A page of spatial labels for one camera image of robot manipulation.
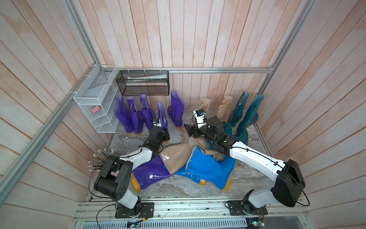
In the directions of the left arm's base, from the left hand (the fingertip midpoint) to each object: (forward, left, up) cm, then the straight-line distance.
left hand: (166, 130), depth 92 cm
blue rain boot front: (-26, -31, -6) cm, 41 cm away
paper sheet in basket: (+24, +21, +23) cm, 39 cm away
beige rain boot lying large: (-16, -6, -5) cm, 18 cm away
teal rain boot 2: (+7, -56, +7) cm, 56 cm away
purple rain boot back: (+11, -6, +6) cm, 14 cm away
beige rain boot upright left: (+13, -26, +11) cm, 31 cm away
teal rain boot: (+9, -47, +9) cm, 49 cm away
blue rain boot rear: (-28, -16, -7) cm, 33 cm away
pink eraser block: (+4, +41, +16) cm, 44 cm away
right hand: (-5, -14, +14) cm, 21 cm away
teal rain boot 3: (-2, -51, -4) cm, 52 cm away
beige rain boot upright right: (+12, -39, +3) cm, 41 cm away
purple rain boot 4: (+11, +3, +2) cm, 12 cm away
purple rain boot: (+7, +29, +9) cm, 31 cm away
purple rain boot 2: (+3, +19, +5) cm, 20 cm away
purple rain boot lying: (-26, +9, -7) cm, 28 cm away
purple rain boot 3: (+7, +12, +6) cm, 15 cm away
